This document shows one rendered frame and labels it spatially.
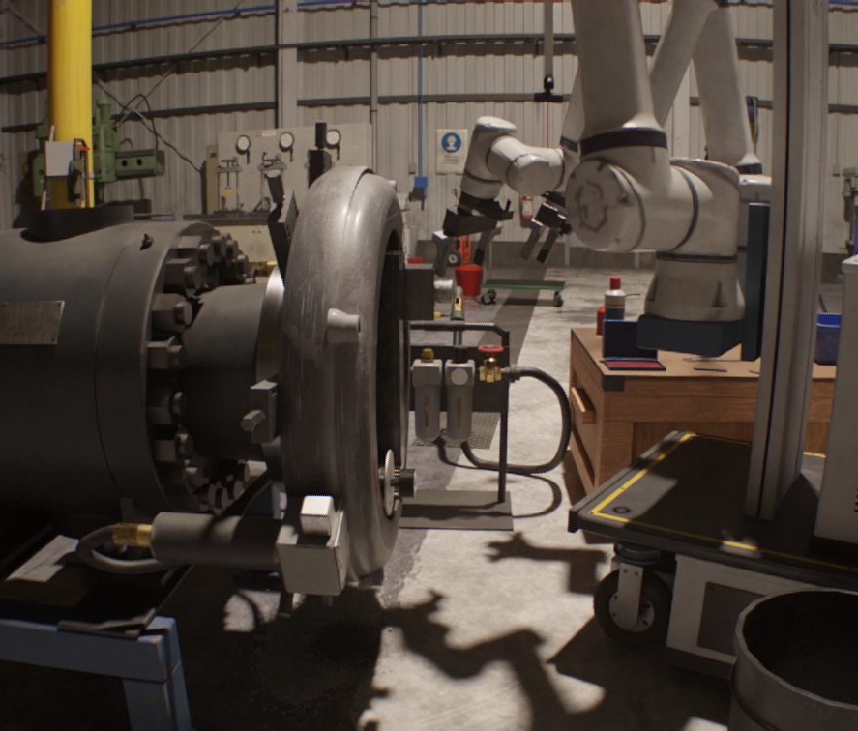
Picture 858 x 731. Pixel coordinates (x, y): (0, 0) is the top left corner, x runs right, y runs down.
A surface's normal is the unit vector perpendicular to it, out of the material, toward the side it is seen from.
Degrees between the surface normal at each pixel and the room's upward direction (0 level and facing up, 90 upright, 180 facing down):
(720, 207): 89
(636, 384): 90
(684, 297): 68
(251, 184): 90
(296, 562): 112
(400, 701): 0
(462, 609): 0
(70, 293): 51
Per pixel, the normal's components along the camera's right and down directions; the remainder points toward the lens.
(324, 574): -0.06, 0.56
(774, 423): -0.59, 0.17
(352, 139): -0.34, 0.19
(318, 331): -0.04, -0.17
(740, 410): -0.07, 0.21
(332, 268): -0.04, -0.39
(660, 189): 0.49, 0.01
